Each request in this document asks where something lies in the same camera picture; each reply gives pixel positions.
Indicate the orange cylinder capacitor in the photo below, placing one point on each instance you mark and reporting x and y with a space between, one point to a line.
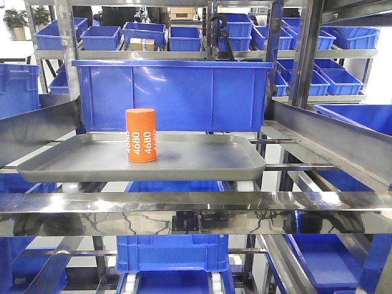
141 134

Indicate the grey metal tray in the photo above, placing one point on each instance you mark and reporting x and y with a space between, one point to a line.
199 156

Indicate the large blue plastic bin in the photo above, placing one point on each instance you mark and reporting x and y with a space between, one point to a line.
183 98

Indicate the cardboard box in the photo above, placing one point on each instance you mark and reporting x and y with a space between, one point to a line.
142 44
182 13

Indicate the person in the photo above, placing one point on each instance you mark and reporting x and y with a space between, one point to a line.
119 15
157 16

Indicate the row of blue bins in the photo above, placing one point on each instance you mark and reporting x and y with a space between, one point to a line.
101 38
343 81

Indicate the small blue plastic bin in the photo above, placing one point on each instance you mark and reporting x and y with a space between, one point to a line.
59 84

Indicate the potted plant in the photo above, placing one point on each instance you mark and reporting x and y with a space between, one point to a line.
41 15
15 18

